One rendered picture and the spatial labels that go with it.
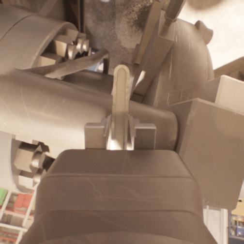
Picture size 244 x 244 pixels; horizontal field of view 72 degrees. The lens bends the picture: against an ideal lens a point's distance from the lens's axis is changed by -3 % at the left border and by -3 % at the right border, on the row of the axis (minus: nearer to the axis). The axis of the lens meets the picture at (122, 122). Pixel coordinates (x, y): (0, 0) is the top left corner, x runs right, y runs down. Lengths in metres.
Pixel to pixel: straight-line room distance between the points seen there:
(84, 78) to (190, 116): 0.40
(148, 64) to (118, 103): 0.19
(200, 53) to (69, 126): 0.28
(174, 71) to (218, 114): 0.14
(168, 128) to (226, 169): 0.07
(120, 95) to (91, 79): 0.39
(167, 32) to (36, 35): 0.29
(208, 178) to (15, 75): 0.22
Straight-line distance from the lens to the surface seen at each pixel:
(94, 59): 0.41
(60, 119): 0.18
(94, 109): 0.18
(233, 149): 0.21
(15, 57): 0.43
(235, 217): 10.64
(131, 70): 0.52
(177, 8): 0.31
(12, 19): 0.53
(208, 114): 0.19
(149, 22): 0.60
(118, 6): 1.01
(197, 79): 0.33
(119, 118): 0.16
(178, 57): 0.34
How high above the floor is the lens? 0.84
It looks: 24 degrees down
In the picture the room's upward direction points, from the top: 167 degrees counter-clockwise
